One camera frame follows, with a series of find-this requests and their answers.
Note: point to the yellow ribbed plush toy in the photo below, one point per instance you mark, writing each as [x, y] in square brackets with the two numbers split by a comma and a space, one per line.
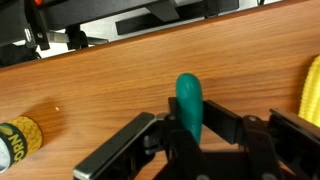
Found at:
[311, 93]

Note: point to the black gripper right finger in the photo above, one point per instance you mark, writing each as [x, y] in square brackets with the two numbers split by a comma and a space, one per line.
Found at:
[266, 146]

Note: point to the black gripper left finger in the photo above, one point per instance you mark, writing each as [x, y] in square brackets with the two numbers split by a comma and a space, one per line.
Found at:
[126, 150]

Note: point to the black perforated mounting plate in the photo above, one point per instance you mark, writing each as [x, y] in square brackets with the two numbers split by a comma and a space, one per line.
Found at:
[83, 10]

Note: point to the yellow corn can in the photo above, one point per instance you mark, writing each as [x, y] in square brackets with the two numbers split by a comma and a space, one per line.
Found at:
[21, 140]

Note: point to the green plush toy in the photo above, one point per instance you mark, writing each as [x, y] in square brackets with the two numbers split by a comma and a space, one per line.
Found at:
[189, 100]

